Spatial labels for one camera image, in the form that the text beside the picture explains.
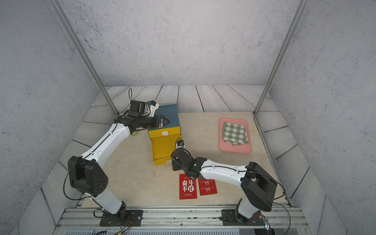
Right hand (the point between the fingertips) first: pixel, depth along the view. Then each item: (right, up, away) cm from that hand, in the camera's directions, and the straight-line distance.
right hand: (175, 159), depth 82 cm
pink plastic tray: (+34, +4, +19) cm, 39 cm away
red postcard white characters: (+7, -16, +1) cm, 17 cm away
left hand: (-4, +21, +1) cm, 21 cm away
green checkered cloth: (+40, +12, +23) cm, 48 cm away
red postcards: (+18, -16, +2) cm, 24 cm away
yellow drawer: (-9, +5, +10) cm, 14 cm away
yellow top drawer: (-6, +15, +3) cm, 16 cm away
